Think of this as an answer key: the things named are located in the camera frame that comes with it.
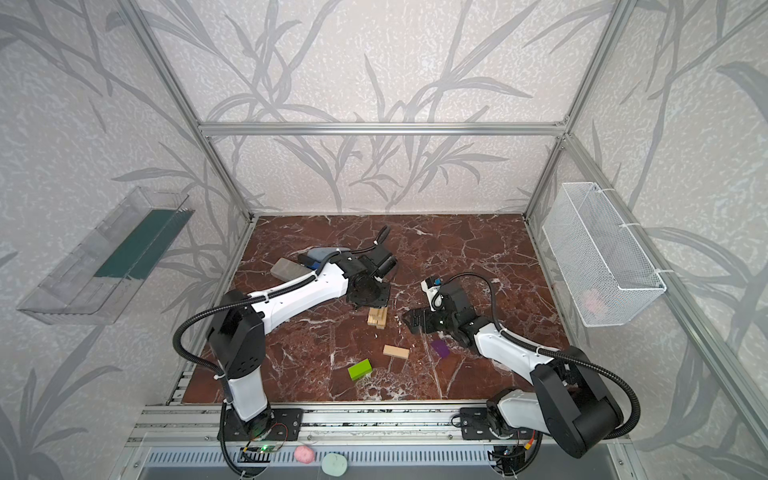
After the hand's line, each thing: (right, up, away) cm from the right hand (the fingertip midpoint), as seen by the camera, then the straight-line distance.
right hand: (416, 305), depth 88 cm
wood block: (-10, -4, +2) cm, 11 cm away
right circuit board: (+22, -35, -15) cm, 44 cm away
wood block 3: (-6, -13, -3) cm, 14 cm away
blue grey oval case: (-33, +15, +18) cm, 41 cm away
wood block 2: (-13, -4, +1) cm, 13 cm away
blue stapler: (-37, +12, +15) cm, 41 cm away
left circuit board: (-38, -31, -17) cm, 51 cm away
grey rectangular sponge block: (-44, +9, +14) cm, 47 cm away
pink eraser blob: (-27, -30, -20) cm, 45 cm away
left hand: (-9, +4, -2) cm, 9 cm away
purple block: (+7, -12, -2) cm, 14 cm away
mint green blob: (-19, -32, -21) cm, 43 cm away
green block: (-16, -17, -6) cm, 24 cm away
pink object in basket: (+43, +4, -15) cm, 46 cm away
